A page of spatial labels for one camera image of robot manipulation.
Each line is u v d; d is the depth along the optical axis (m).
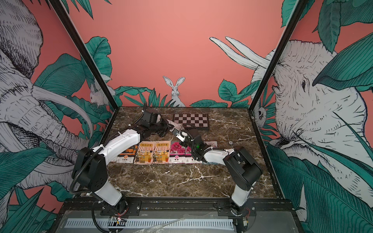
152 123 0.69
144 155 0.93
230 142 1.01
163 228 0.69
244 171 0.47
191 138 0.67
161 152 0.95
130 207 0.74
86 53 0.87
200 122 1.08
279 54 0.86
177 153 0.95
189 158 0.93
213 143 0.98
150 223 0.70
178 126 0.93
